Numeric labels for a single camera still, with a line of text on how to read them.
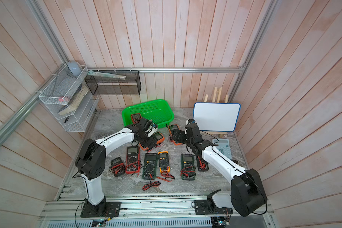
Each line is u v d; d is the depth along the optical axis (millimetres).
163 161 882
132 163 864
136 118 1071
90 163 504
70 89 730
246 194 409
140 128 709
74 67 820
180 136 746
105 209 703
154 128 854
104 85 1073
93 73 914
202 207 730
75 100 798
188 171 837
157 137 981
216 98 865
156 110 1181
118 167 840
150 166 869
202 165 857
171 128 1050
